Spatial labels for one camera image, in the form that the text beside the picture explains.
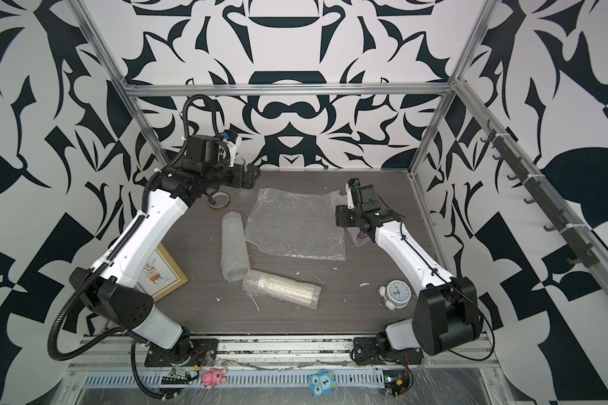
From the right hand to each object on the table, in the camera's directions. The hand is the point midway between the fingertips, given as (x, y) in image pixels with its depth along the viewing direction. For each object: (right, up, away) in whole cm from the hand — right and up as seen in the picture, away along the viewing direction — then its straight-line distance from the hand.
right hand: (344, 208), depth 86 cm
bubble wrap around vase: (-16, -7, +16) cm, 23 cm away
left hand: (-32, +14, -10) cm, 36 cm away
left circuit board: (-47, -44, -18) cm, 67 cm away
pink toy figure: (-38, -44, -18) cm, 61 cm away
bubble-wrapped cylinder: (-20, -25, -5) cm, 33 cm away
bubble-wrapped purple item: (+7, -11, +8) cm, 16 cm away
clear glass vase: (-39, +5, +22) cm, 45 cm away
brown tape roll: (-48, 0, +16) cm, 50 cm away
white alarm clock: (+15, -27, -5) cm, 32 cm away
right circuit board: (+12, -47, -15) cm, 51 cm away
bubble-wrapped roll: (-36, -17, -3) cm, 40 cm away
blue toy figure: (-8, -46, -18) cm, 50 cm away
